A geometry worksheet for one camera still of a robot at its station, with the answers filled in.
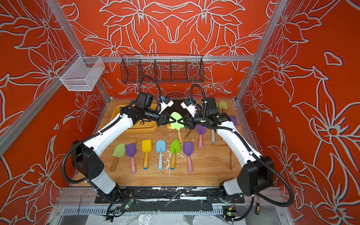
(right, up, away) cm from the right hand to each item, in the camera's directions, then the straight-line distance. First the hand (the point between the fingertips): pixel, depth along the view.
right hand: (179, 118), depth 72 cm
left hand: (-2, 0, 0) cm, 3 cm away
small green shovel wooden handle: (-3, -21, +18) cm, 28 cm away
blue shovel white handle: (-12, -20, +18) cm, 29 cm away
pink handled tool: (+16, -9, +27) cm, 33 cm away
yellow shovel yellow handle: (-22, -20, +19) cm, 36 cm away
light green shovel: (-2, +2, -3) cm, 4 cm away
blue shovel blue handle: (+23, -13, +22) cm, 35 cm away
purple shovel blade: (-32, -22, +18) cm, 43 cm away
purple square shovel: (+6, -22, +17) cm, 28 cm away
